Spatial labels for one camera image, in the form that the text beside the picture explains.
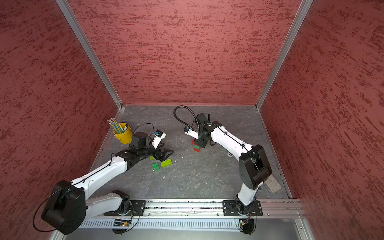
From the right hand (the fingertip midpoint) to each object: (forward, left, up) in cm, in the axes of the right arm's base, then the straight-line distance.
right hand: (200, 141), depth 88 cm
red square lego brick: (-1, +3, -9) cm, 9 cm away
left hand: (-6, +19, +2) cm, 20 cm away
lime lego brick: (-10, +21, -7) cm, 25 cm away
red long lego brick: (-6, +4, +9) cm, 12 cm away
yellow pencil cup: (+5, +47, -1) cm, 48 cm away
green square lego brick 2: (-1, +3, -5) cm, 6 cm away
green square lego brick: (-12, +27, -6) cm, 30 cm away
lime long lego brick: (-13, +26, +7) cm, 30 cm away
